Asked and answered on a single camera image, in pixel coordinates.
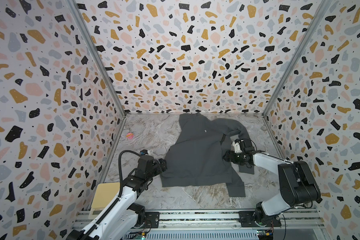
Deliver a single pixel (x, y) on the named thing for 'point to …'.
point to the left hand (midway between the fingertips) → (161, 161)
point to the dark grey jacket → (197, 159)
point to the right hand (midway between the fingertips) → (226, 154)
